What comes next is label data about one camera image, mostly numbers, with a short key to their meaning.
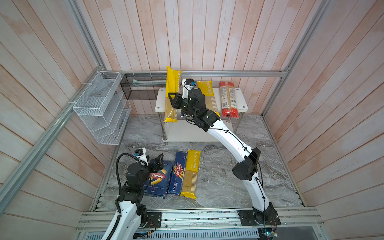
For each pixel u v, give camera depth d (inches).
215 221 28.8
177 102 25.5
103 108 28.5
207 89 32.6
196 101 21.6
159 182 31.4
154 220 28.8
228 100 30.0
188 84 25.1
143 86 40.9
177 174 33.7
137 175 23.6
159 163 28.3
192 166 35.4
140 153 26.8
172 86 27.7
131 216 21.5
